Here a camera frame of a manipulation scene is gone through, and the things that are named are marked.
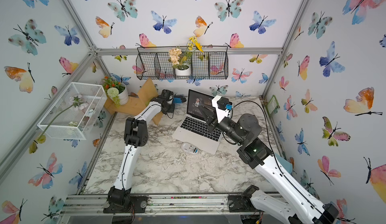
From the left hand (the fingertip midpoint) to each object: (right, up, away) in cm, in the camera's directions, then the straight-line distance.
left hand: (171, 105), depth 113 cm
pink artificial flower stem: (-38, +1, -41) cm, 56 cm away
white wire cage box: (-39, -4, -40) cm, 56 cm away
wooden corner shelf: (-24, +1, -6) cm, 25 cm away
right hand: (+22, -1, -57) cm, 61 cm away
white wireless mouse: (+15, -26, -23) cm, 38 cm away
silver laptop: (+17, -17, -12) cm, 27 cm away
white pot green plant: (-30, +8, -20) cm, 37 cm away
